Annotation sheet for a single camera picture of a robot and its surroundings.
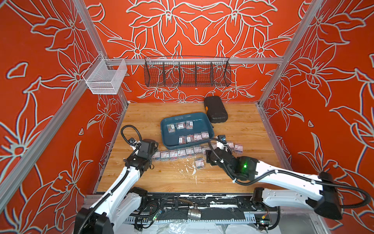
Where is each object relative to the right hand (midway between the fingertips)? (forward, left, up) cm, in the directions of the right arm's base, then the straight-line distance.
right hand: (211, 149), depth 75 cm
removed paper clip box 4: (+4, +16, -14) cm, 22 cm away
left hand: (+4, +37, -6) cm, 38 cm away
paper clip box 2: (+18, +1, -14) cm, 23 cm away
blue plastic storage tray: (+23, +19, -16) cm, 34 cm away
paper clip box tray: (+23, +25, -13) cm, 36 cm away
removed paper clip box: (+2, +32, -13) cm, 34 cm away
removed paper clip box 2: (+2, +27, -13) cm, 30 cm away
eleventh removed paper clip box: (+8, -20, -13) cm, 25 cm away
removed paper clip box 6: (+11, -16, -14) cm, 23 cm away
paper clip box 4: (+26, +12, -14) cm, 32 cm away
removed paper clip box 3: (+2, +21, -13) cm, 25 cm away
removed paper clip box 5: (+6, +11, -14) cm, 19 cm away
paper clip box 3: (+15, +6, -13) cm, 21 cm away
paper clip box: (-3, +5, -14) cm, 15 cm away
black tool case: (+40, -9, -12) cm, 43 cm away
